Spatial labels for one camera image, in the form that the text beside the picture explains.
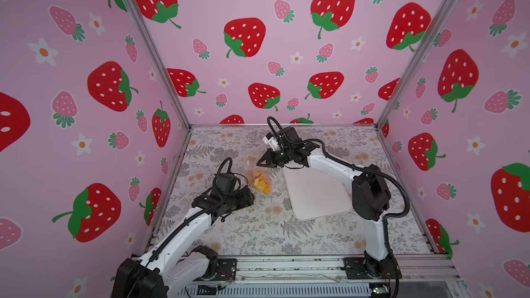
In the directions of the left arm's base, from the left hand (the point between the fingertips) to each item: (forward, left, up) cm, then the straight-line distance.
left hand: (249, 198), depth 83 cm
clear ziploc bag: (+14, -2, -6) cm, 15 cm away
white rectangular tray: (+7, -29, -8) cm, 30 cm away
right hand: (+9, -1, +9) cm, 13 cm away
